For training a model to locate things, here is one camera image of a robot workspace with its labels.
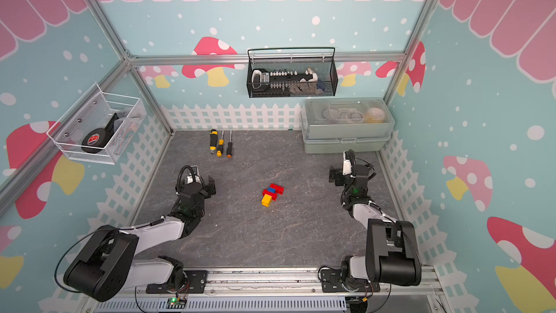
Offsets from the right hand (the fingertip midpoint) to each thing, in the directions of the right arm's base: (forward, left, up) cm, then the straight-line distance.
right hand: (342, 164), depth 91 cm
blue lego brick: (-7, +31, -9) cm, 33 cm away
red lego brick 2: (-9, +30, -10) cm, 32 cm away
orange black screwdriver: (+16, +53, -9) cm, 56 cm away
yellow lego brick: (-11, +33, -10) cm, 36 cm away
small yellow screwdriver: (+20, +59, -10) cm, 63 cm away
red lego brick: (-6, +28, -11) cm, 30 cm away
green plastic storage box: (+15, +4, +8) cm, 18 cm away
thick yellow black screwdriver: (+25, +63, -11) cm, 69 cm away
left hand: (-6, +61, -2) cm, 61 cm away
